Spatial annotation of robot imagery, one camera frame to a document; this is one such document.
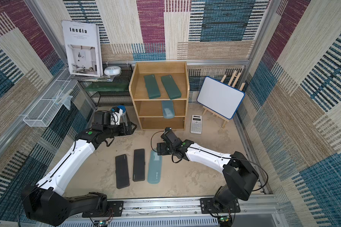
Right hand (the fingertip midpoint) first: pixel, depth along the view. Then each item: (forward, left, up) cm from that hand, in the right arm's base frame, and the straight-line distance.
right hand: (162, 146), depth 85 cm
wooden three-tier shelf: (+24, 0, +22) cm, 33 cm away
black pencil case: (-11, +24, -9) cm, 28 cm away
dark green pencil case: (+29, +5, +21) cm, 36 cm away
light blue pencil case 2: (+22, -4, +9) cm, 24 cm away
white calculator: (+22, -23, -9) cm, 33 cm away
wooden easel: (+24, -40, -3) cm, 47 cm away
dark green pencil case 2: (+27, -6, +22) cm, 35 cm away
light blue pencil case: (-9, +5, -10) cm, 14 cm away
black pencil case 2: (-9, +15, -11) cm, 21 cm away
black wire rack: (+47, +50, -4) cm, 69 cm away
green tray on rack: (+35, +37, +17) cm, 54 cm away
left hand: (+7, +17, +12) cm, 22 cm away
